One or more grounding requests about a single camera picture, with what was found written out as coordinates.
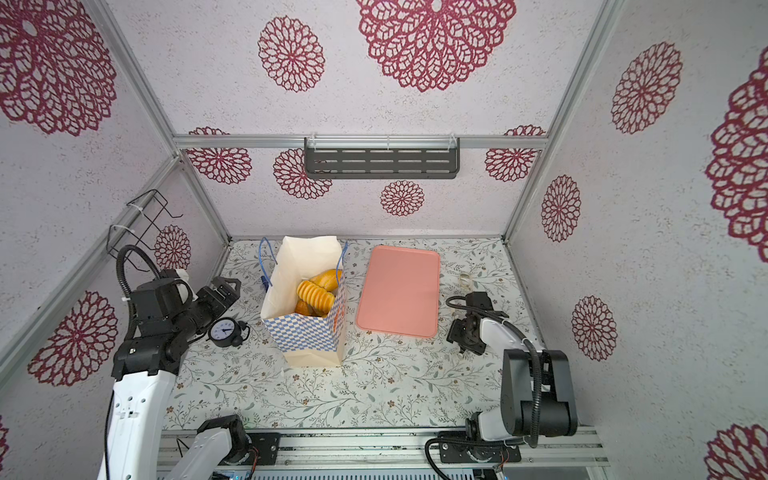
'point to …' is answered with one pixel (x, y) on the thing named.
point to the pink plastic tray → (401, 292)
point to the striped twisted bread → (318, 299)
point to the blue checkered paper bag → (305, 338)
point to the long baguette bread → (329, 279)
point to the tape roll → (465, 280)
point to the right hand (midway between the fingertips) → (461, 335)
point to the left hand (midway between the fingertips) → (231, 297)
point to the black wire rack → (121, 241)
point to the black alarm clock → (226, 332)
